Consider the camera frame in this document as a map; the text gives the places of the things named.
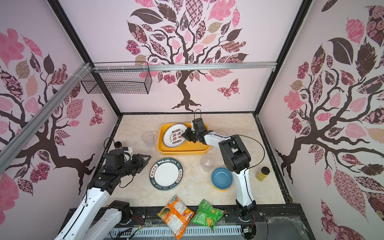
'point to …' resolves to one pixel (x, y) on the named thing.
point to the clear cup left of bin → (148, 137)
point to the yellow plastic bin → (188, 147)
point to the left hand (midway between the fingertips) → (151, 161)
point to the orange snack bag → (176, 215)
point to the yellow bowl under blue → (219, 189)
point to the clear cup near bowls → (207, 162)
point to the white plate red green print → (172, 135)
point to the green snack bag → (207, 214)
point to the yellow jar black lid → (262, 174)
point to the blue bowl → (222, 178)
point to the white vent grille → (231, 232)
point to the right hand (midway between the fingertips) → (181, 132)
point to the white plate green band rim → (165, 173)
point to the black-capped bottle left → (118, 145)
